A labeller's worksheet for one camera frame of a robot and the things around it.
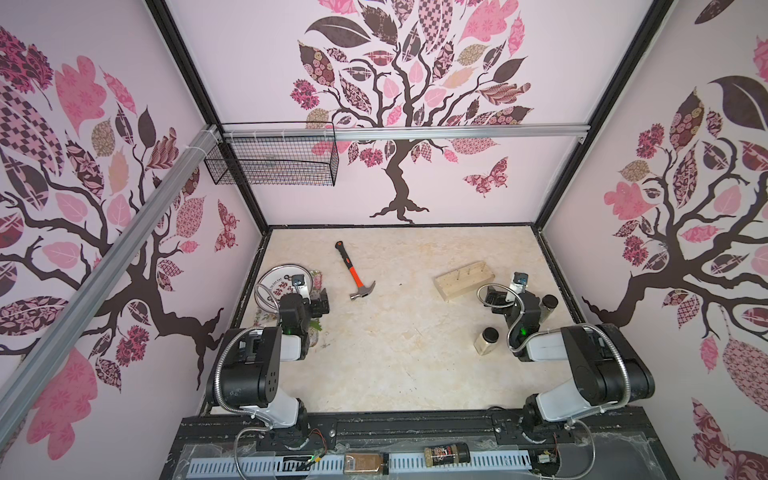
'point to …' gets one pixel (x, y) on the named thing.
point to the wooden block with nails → (463, 279)
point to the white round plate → (277, 280)
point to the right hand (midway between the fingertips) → (507, 284)
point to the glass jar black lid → (487, 340)
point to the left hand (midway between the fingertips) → (312, 294)
